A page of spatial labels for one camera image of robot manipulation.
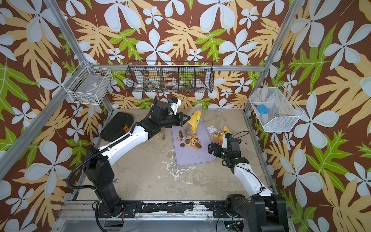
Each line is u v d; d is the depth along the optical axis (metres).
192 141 0.99
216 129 1.01
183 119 0.70
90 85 0.86
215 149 0.78
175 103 0.71
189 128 0.80
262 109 0.84
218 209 0.73
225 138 0.80
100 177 0.46
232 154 0.66
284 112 0.77
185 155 0.94
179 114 0.68
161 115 0.62
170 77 0.96
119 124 1.04
